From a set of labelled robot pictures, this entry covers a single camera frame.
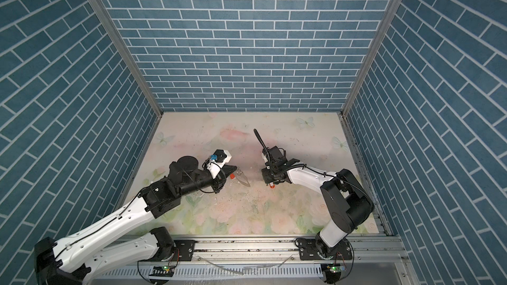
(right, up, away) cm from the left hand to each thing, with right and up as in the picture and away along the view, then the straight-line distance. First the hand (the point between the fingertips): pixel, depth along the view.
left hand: (236, 168), depth 69 cm
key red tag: (-1, -2, -2) cm, 3 cm away
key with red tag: (+14, -12, +22) cm, 28 cm away
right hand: (+10, -6, +23) cm, 26 cm away
